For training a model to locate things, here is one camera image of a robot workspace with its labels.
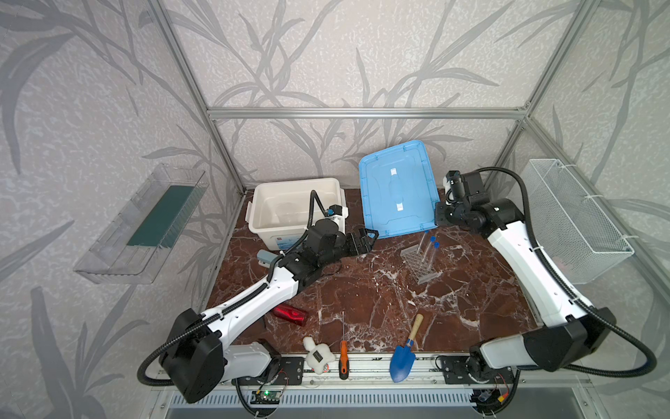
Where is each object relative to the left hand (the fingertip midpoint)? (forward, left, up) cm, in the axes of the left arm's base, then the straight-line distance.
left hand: (373, 230), depth 75 cm
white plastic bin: (+22, +35, -21) cm, 46 cm away
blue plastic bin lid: (+17, -10, -1) cm, 19 cm away
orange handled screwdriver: (-32, +8, -22) cm, 39 cm away
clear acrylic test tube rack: (+2, -18, -25) cm, 31 cm away
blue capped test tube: (+7, -19, -15) cm, 26 cm away
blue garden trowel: (-29, -9, -24) cm, 39 cm away
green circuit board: (-39, +29, -26) cm, 55 cm away
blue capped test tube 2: (+12, -29, -28) cm, 42 cm away
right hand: (+8, -21, +3) cm, 23 cm away
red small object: (-18, +24, -22) cm, 37 cm away
